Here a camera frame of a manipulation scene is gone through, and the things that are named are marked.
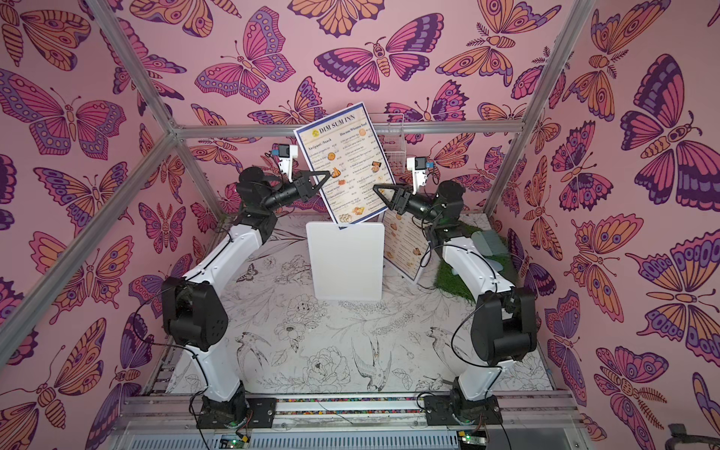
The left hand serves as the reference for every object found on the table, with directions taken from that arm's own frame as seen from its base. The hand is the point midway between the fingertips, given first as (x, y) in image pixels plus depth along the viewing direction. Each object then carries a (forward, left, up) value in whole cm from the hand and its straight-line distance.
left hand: (334, 175), depth 74 cm
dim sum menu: (0, -21, -27) cm, 35 cm away
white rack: (-11, -3, -25) cm, 27 cm away
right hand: (-2, -12, -2) cm, 13 cm away
